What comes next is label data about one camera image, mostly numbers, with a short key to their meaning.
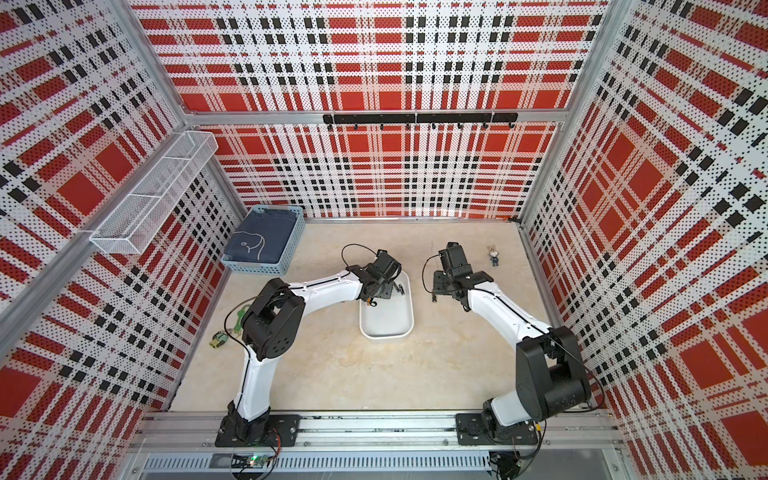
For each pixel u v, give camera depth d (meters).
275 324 0.55
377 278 0.76
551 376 0.43
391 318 0.92
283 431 0.73
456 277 0.67
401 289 1.00
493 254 1.08
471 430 0.72
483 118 0.89
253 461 0.69
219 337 0.88
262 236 1.05
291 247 1.06
